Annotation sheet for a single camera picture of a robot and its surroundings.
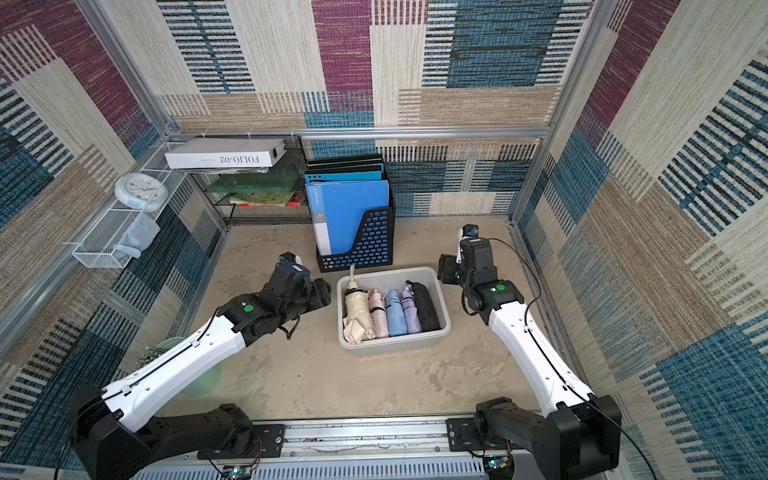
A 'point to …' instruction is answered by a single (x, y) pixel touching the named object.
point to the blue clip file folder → (339, 210)
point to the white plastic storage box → (384, 280)
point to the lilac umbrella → (410, 311)
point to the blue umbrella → (395, 313)
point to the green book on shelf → (253, 183)
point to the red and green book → (265, 200)
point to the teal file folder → (344, 175)
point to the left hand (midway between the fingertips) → (322, 289)
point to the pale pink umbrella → (377, 308)
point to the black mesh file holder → (374, 243)
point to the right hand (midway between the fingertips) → (451, 257)
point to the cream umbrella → (357, 322)
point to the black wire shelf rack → (274, 216)
